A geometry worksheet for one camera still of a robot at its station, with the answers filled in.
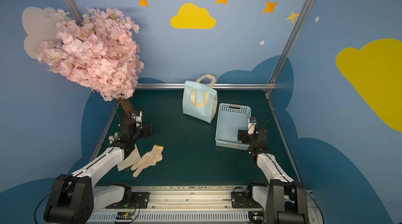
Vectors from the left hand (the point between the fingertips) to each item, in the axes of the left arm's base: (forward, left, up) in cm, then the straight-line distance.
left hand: (144, 122), depth 89 cm
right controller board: (-42, -60, -14) cm, 75 cm away
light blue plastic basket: (+14, -53, -13) cm, 56 cm away
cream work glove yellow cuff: (-17, -4, -11) cm, 21 cm away
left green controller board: (-43, +2, -14) cm, 45 cm away
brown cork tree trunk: (+12, +14, 0) cm, 18 cm away
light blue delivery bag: (+15, -32, +4) cm, 35 cm away
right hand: (-1, -62, -3) cm, 62 cm away
